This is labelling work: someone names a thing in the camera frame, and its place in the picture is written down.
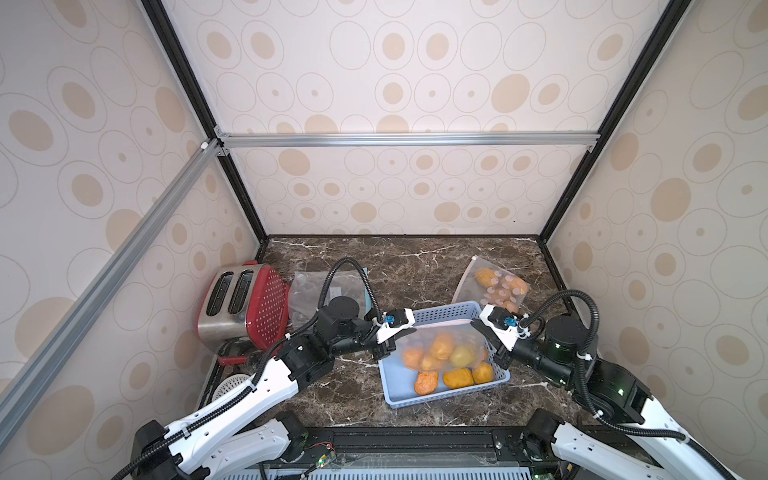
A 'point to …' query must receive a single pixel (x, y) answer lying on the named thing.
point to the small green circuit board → (321, 460)
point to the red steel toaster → (240, 309)
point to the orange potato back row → (442, 346)
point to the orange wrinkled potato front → (426, 382)
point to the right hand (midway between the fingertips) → (487, 317)
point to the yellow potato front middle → (458, 378)
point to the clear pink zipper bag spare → (469, 345)
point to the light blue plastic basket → (398, 382)
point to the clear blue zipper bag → (306, 289)
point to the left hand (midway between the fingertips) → (418, 326)
